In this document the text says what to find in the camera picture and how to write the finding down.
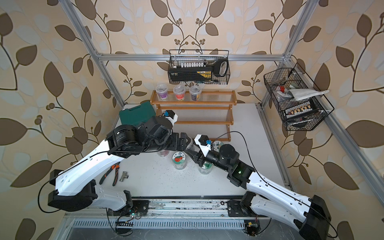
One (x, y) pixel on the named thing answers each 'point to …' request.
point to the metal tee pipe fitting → (124, 174)
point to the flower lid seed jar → (163, 153)
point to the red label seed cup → (180, 91)
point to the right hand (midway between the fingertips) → (188, 144)
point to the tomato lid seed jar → (179, 160)
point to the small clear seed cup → (195, 92)
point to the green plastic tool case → (137, 115)
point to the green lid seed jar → (206, 169)
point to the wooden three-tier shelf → (197, 107)
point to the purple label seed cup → (162, 90)
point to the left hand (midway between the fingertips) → (183, 141)
